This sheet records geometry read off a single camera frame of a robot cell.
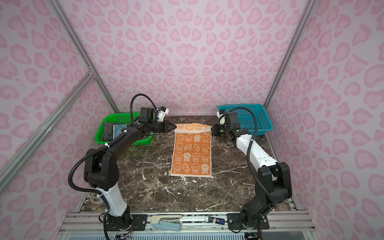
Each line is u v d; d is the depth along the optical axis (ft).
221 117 2.47
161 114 2.69
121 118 3.88
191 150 3.30
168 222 2.35
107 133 3.18
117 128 3.37
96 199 2.68
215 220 2.36
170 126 2.69
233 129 2.17
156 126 2.52
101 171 1.61
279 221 2.45
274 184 1.45
